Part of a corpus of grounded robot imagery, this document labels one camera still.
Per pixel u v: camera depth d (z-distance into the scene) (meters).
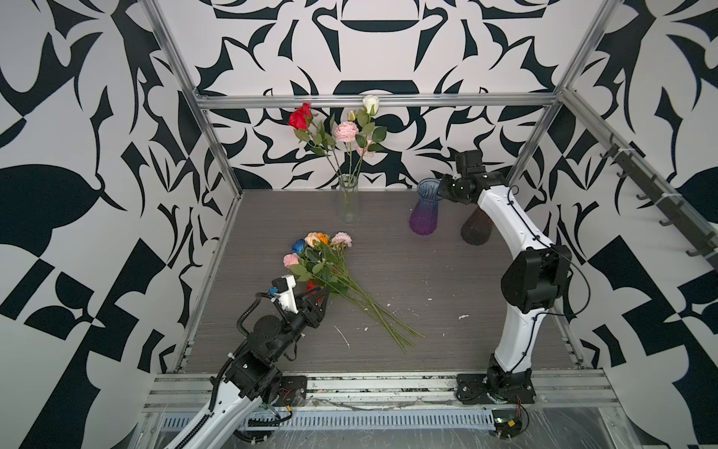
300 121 0.81
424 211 1.04
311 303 0.68
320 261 0.94
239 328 0.54
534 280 0.52
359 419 0.71
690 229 0.54
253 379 0.58
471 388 0.74
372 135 0.88
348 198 1.04
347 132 0.85
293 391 0.74
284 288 0.67
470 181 0.66
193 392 0.76
